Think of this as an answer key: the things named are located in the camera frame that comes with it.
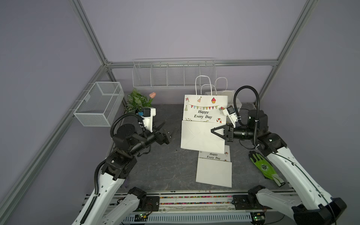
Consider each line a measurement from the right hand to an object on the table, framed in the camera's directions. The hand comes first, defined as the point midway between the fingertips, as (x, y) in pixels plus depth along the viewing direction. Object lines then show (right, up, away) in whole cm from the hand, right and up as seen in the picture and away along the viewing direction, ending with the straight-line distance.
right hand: (211, 130), depth 64 cm
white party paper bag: (+6, -24, +19) cm, 32 cm away
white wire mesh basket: (-55, +12, +5) cm, 56 cm away
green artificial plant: (-41, +16, +18) cm, 48 cm away
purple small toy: (-39, -24, -2) cm, 46 cm away
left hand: (-17, +3, -6) cm, 19 cm away
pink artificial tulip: (-33, +21, +25) cm, 46 cm away
